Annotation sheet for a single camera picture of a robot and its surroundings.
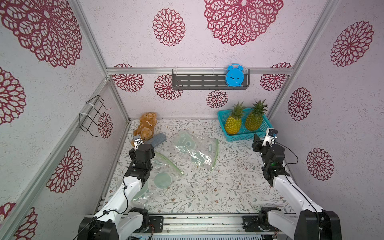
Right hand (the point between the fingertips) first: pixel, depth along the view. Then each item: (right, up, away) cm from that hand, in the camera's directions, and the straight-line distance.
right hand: (261, 133), depth 80 cm
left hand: (-65, -8, +3) cm, 66 cm away
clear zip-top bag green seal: (-55, -25, +12) cm, 61 cm away
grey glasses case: (-62, -5, +25) cm, 67 cm away
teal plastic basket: (-1, -1, +23) cm, 23 cm away
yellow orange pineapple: (-9, +7, +22) cm, 25 cm away
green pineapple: (+7, +10, +25) cm, 28 cm away
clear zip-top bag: (-32, -12, +23) cm, 41 cm away
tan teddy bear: (-69, +5, +25) cm, 74 cm away
